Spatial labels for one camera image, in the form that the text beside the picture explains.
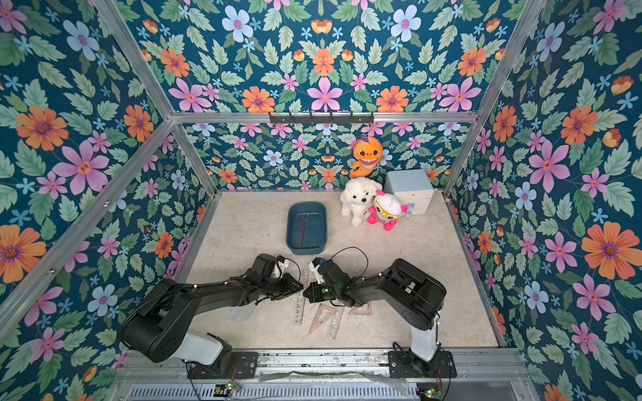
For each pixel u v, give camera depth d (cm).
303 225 106
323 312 84
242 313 84
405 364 74
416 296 51
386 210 94
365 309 84
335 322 82
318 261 84
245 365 73
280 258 88
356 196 96
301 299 86
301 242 101
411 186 101
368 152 98
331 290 76
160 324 44
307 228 105
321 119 93
